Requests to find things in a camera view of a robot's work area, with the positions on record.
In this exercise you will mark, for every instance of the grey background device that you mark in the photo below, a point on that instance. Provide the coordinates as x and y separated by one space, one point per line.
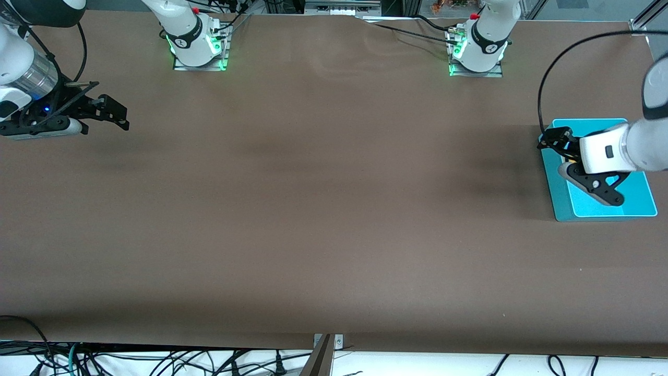
342 7

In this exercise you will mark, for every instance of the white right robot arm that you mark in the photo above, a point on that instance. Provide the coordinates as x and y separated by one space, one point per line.
188 31

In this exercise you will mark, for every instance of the small metal edge bracket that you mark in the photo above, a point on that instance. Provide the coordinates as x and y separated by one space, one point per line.
338 342

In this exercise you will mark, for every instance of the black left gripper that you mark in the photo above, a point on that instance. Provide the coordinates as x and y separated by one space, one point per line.
565 145

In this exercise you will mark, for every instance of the metal table corner bracket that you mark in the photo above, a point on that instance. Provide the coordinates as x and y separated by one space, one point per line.
637 26

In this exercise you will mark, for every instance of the teal plastic tray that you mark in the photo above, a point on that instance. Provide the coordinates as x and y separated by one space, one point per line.
642 198

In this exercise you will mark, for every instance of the dark slanted bar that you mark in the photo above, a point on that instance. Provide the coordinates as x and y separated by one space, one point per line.
318 363

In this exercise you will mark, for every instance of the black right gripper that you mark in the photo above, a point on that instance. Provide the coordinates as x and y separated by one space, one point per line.
79 105

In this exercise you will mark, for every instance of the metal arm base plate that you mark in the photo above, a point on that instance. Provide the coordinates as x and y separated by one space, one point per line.
469 74
225 52

